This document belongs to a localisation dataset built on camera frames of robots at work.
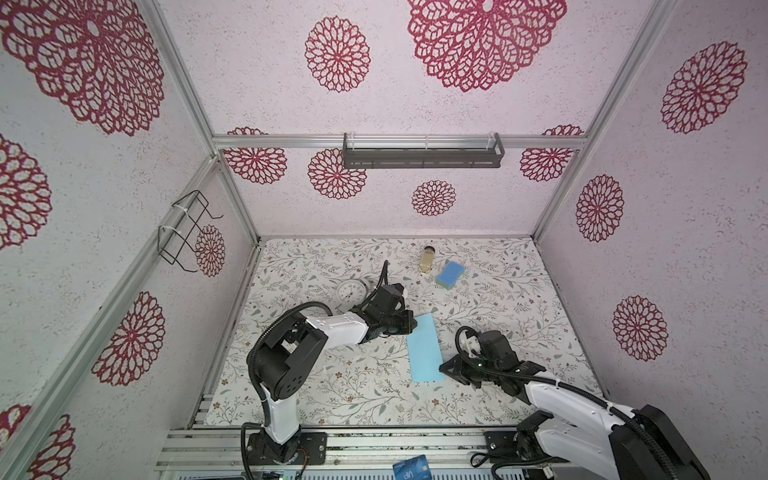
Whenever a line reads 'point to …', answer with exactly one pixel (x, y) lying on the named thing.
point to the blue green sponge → (449, 275)
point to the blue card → (415, 468)
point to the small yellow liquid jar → (427, 260)
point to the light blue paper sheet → (425, 357)
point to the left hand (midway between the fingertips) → (414, 326)
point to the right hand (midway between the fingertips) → (442, 362)
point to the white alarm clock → (352, 292)
